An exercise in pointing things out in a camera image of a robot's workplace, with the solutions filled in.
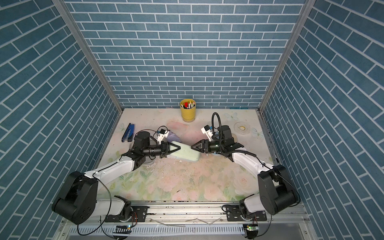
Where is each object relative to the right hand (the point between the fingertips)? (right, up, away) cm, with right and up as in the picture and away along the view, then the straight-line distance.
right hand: (196, 148), depth 79 cm
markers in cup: (-6, +26, +27) cm, 38 cm away
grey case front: (-6, -2, -2) cm, 6 cm away
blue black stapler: (-48, +6, +24) cm, 54 cm away
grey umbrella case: (-23, -5, -6) cm, 25 cm away
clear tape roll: (+34, +10, +32) cm, 48 cm away
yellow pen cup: (-7, +19, +29) cm, 35 cm away
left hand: (-8, -1, -3) cm, 8 cm away
